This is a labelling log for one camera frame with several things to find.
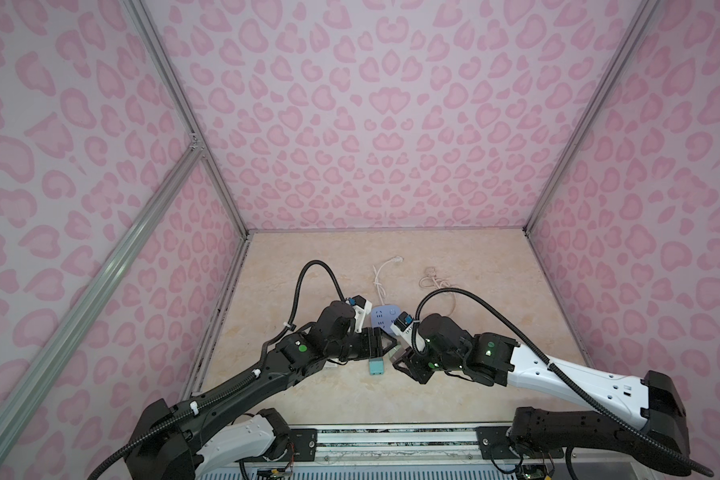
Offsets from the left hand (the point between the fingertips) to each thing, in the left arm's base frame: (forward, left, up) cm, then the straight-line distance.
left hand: (396, 348), depth 71 cm
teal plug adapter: (+2, +5, -16) cm, 17 cm away
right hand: (-2, 0, -2) cm, 3 cm away
